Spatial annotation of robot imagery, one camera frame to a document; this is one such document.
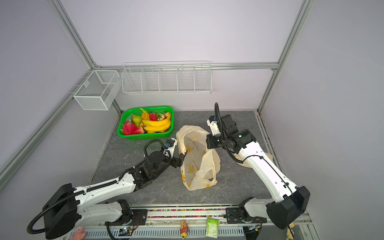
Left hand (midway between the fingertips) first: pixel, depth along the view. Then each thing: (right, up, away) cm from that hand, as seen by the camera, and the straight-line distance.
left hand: (181, 149), depth 77 cm
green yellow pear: (-33, +16, +25) cm, 45 cm away
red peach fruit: (-29, +10, +19) cm, 37 cm away
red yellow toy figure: (+2, -35, -9) cm, 37 cm away
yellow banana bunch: (-22, +12, +22) cm, 33 cm away
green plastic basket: (-39, +23, +34) cm, 57 cm away
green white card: (+16, -35, -8) cm, 39 cm away
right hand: (+14, +5, -3) cm, 15 cm away
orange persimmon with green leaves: (-14, +21, +31) cm, 40 cm away
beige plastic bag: (+10, -6, -6) cm, 14 cm away
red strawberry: (-21, +18, +22) cm, 36 cm away
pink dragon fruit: (-36, +10, +19) cm, 42 cm away
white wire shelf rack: (-12, +47, +27) cm, 55 cm away
